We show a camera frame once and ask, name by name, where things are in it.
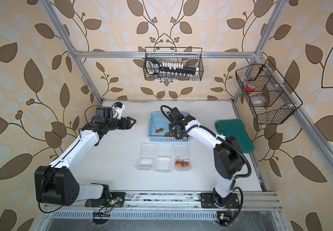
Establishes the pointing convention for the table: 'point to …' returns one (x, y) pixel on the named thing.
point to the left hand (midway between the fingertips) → (128, 119)
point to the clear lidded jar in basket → (258, 100)
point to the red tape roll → (248, 89)
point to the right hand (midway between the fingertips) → (174, 129)
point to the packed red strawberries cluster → (182, 163)
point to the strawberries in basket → (157, 131)
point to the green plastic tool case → (236, 128)
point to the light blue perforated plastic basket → (158, 126)
